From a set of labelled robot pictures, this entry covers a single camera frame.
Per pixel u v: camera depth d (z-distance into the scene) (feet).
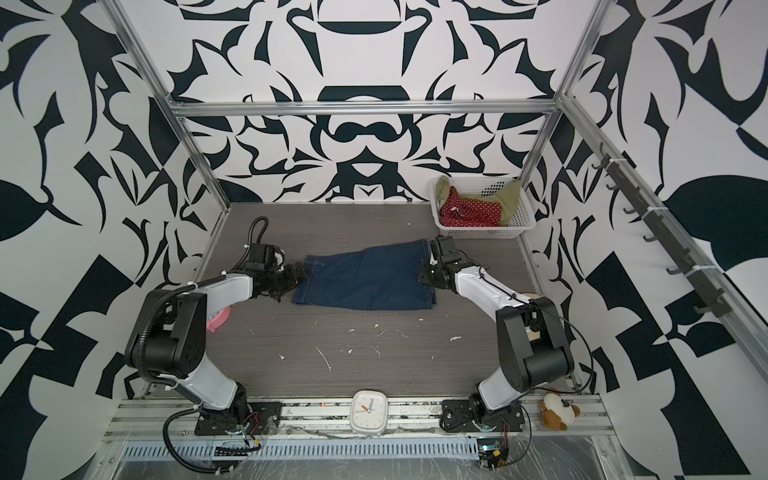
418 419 2.49
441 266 2.32
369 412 2.39
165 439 2.20
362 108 3.03
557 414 2.39
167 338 1.52
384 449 2.33
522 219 3.54
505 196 3.76
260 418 2.40
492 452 2.34
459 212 3.55
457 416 2.44
